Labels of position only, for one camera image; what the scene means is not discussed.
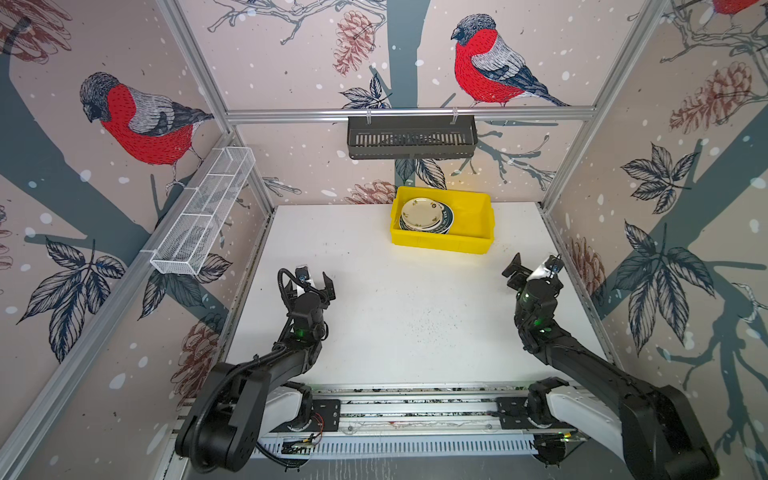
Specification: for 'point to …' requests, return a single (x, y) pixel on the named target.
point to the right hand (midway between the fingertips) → (533, 258)
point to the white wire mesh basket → (181, 247)
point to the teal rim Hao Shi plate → (447, 219)
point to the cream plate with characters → (421, 213)
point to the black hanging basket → (411, 137)
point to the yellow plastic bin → (472, 229)
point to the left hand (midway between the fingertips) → (312, 271)
